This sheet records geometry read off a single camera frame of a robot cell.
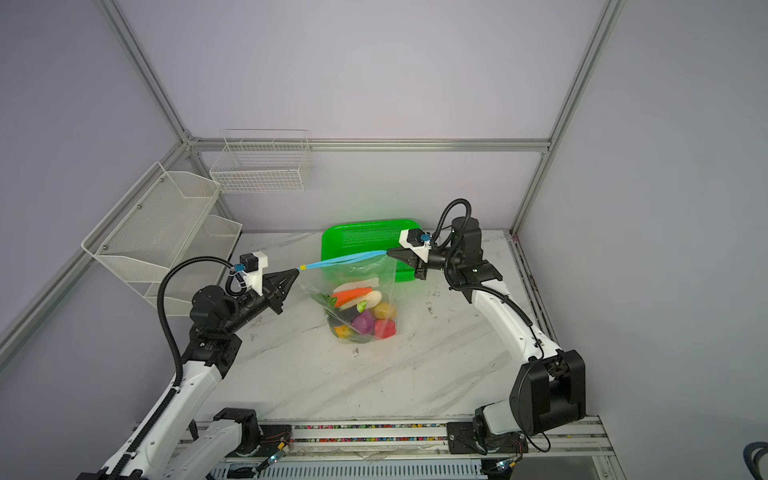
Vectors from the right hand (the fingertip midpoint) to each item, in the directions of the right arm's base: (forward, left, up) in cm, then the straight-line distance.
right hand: (390, 248), depth 72 cm
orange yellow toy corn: (-9, +15, -26) cm, 31 cm away
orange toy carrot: (-4, +14, -16) cm, 22 cm away
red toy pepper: (-9, +2, -24) cm, 26 cm away
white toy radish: (-2, +7, -20) cm, 22 cm away
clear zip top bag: (-6, +19, -6) cm, 21 cm away
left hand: (-5, +23, -3) cm, 24 cm away
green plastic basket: (+28, +17, -26) cm, 42 cm away
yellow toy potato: (-4, +2, -23) cm, 23 cm away
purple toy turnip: (-9, +8, -21) cm, 24 cm away
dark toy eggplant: (-9, +13, -18) cm, 24 cm away
